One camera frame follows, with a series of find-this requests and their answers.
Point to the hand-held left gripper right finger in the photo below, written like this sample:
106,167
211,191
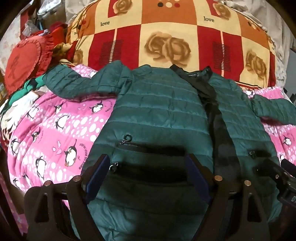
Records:
197,177

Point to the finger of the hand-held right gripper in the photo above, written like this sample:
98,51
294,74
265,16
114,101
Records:
268,167

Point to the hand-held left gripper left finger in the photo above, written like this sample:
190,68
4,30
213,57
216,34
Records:
100,174

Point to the green puffer jacket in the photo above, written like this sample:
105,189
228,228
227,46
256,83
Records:
159,111

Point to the pink penguin print blanket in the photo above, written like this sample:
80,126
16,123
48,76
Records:
57,129

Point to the teal cloth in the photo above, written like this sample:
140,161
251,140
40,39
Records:
24,91

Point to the red heart ruffled cushion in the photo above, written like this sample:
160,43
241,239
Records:
23,62

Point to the rose pattern checkered quilt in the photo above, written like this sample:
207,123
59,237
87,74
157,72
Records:
171,34

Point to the red cloth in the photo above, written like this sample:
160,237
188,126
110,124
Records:
59,32

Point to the clear plastic bag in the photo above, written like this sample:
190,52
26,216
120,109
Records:
30,26

